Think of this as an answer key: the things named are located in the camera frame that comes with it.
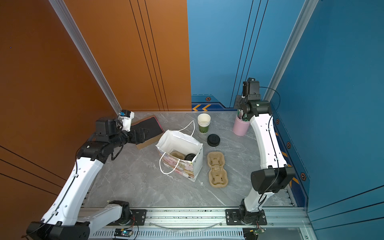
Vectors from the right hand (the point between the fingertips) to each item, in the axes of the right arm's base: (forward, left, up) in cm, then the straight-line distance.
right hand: (242, 99), depth 77 cm
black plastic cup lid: (-22, +28, -20) cm, 41 cm away
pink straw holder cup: (+6, -6, -30) cm, 31 cm away
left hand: (-14, +51, -6) cm, 53 cm away
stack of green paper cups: (+5, +20, -23) cm, 31 cm away
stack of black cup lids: (-3, +13, -32) cm, 35 cm away
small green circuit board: (-54, +59, -36) cm, 88 cm away
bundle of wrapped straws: (+9, -6, -21) cm, 24 cm away
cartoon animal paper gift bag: (-14, +34, -29) cm, 47 cm away
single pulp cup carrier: (-28, +32, -8) cm, 44 cm away
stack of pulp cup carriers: (-27, +12, -33) cm, 45 cm away
